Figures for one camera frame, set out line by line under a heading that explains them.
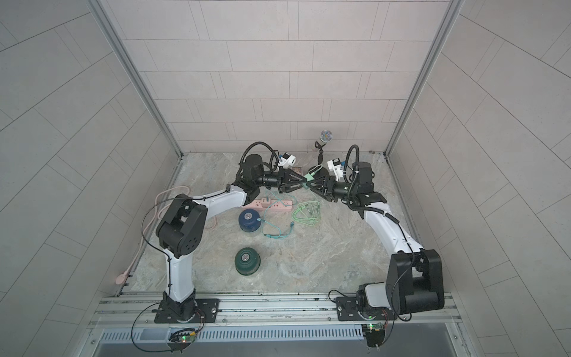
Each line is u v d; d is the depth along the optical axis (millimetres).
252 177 700
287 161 787
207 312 710
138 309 712
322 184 695
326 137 851
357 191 638
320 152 963
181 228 509
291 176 752
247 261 722
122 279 782
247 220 816
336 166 738
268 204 928
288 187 747
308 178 754
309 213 950
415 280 409
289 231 882
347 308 711
